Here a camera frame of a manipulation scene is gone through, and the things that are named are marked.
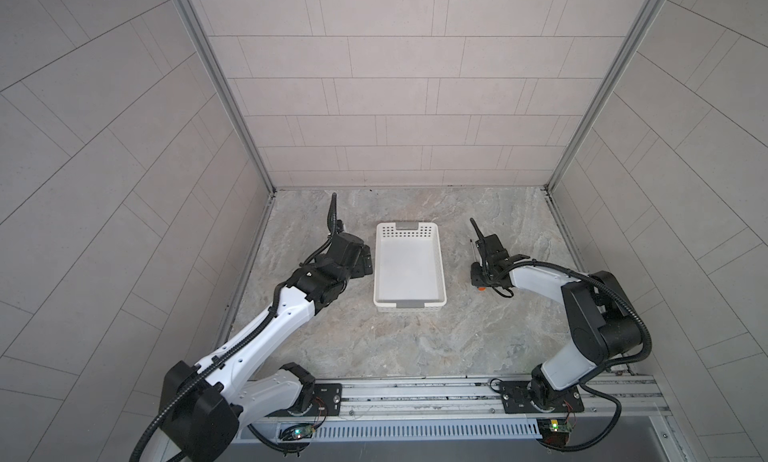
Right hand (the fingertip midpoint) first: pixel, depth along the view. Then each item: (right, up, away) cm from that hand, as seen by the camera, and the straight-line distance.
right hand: (475, 275), depth 95 cm
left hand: (-35, +9, -15) cm, 39 cm away
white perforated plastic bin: (-22, +2, +1) cm, 22 cm away
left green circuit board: (-47, -28, -30) cm, 63 cm away
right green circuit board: (+11, -30, -27) cm, 42 cm away
